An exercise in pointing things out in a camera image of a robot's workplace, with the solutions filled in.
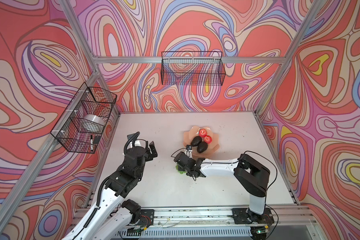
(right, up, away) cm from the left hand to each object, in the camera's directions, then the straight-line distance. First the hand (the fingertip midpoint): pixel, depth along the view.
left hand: (147, 143), depth 73 cm
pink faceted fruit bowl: (+26, +5, +32) cm, 41 cm away
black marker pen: (-27, 0, -1) cm, 27 cm away
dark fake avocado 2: (+27, -1, +25) cm, 37 cm away
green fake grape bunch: (+17, -18, +13) cm, 28 cm away
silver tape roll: (-27, +12, 0) cm, 29 cm away
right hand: (+18, -16, +18) cm, 30 cm away
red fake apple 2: (+35, 0, +25) cm, 43 cm away
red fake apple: (+31, +4, +26) cm, 41 cm away
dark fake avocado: (+31, -5, +23) cm, 38 cm away
